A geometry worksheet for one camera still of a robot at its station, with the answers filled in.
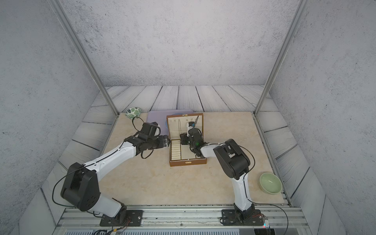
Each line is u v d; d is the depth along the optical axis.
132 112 1.19
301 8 0.71
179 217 0.75
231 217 0.73
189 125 0.90
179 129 0.96
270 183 0.83
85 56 0.87
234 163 0.54
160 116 1.17
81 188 0.43
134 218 0.73
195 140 0.78
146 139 0.67
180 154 0.91
